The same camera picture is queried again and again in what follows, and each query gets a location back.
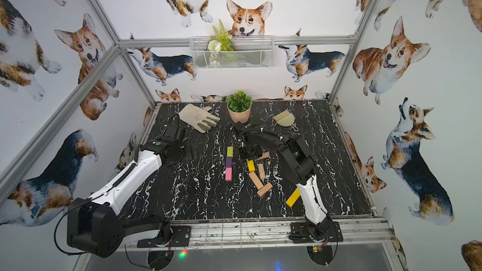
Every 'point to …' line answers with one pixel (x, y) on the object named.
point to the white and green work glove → (201, 118)
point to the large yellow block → (294, 197)
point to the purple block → (229, 162)
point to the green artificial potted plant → (239, 101)
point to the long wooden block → (256, 180)
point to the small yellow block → (251, 165)
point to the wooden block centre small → (262, 171)
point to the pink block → (228, 173)
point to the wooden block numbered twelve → (264, 189)
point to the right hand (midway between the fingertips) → (247, 159)
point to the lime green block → (230, 152)
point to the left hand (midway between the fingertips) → (190, 151)
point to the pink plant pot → (241, 116)
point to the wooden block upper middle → (265, 155)
